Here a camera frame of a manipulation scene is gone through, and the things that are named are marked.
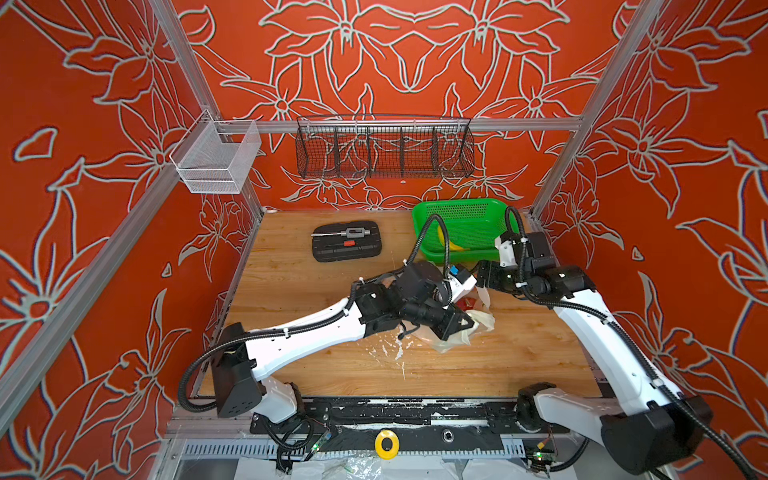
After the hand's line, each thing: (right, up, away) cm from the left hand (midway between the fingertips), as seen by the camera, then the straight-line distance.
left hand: (476, 322), depth 61 cm
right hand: (+5, +9, +15) cm, 18 cm away
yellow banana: (+6, +15, +45) cm, 47 cm away
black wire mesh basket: (-22, +49, +39) cm, 67 cm away
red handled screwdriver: (-31, +16, +39) cm, 52 cm away
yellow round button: (-19, -31, +7) cm, 37 cm away
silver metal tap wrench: (-31, +20, +41) cm, 56 cm away
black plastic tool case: (-34, +15, +39) cm, 54 cm away
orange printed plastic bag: (+7, -2, +23) cm, 24 cm away
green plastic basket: (+15, +22, +49) cm, 56 cm away
